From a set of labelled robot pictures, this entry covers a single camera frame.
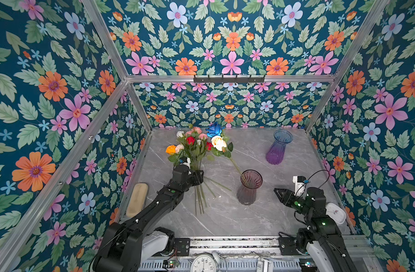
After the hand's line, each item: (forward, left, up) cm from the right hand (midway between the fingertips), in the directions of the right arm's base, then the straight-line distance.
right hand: (279, 188), depth 79 cm
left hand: (+8, +38, +1) cm, 39 cm away
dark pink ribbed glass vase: (0, +14, +8) cm, 17 cm away
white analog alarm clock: (-29, +33, -7) cm, 45 cm away
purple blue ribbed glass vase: (+22, -2, -1) cm, 22 cm away
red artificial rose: (+31, +48, -1) cm, 57 cm away
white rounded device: (-6, -27, -10) cm, 30 cm away
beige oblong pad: (-5, +70, -7) cm, 70 cm away
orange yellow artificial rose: (+27, +60, -6) cm, 66 cm away
